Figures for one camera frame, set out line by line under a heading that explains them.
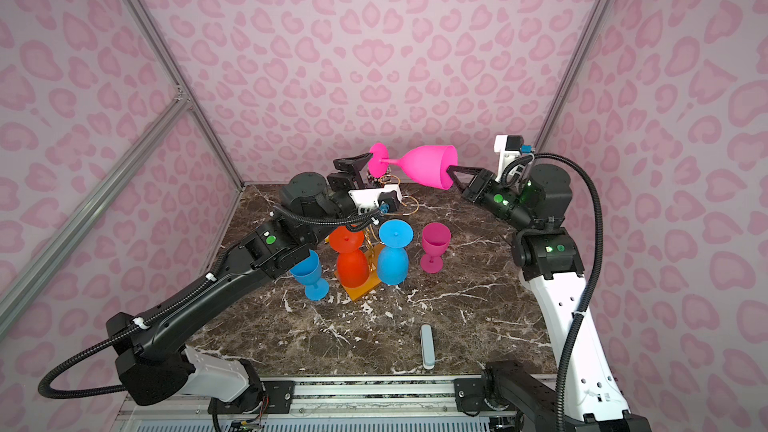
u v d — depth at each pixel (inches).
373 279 30.2
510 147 21.0
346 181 20.8
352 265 26.7
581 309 15.6
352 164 20.8
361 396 29.4
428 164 22.5
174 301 15.9
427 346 30.6
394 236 25.3
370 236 25.7
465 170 22.5
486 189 20.4
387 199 20.2
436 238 33.6
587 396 14.3
